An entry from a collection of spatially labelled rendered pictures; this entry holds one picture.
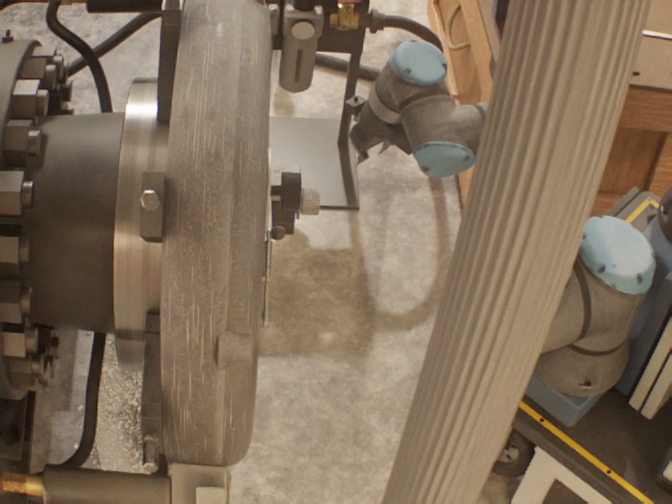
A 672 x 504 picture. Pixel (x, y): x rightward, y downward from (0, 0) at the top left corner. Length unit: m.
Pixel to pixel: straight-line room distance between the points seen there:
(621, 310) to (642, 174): 0.98
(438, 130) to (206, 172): 0.53
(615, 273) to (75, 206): 0.80
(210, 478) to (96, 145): 0.50
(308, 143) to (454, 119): 1.01
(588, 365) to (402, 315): 0.73
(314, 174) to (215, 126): 1.33
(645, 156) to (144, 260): 1.44
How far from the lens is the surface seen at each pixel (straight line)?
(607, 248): 1.79
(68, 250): 1.67
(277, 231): 1.61
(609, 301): 1.78
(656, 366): 2.00
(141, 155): 1.62
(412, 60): 1.90
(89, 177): 1.67
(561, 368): 1.91
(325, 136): 2.88
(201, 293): 1.45
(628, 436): 2.05
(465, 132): 1.88
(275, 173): 1.94
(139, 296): 1.62
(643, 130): 2.66
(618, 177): 2.74
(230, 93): 1.49
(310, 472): 2.27
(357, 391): 2.39
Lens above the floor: 1.91
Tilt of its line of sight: 46 degrees down
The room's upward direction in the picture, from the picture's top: 8 degrees clockwise
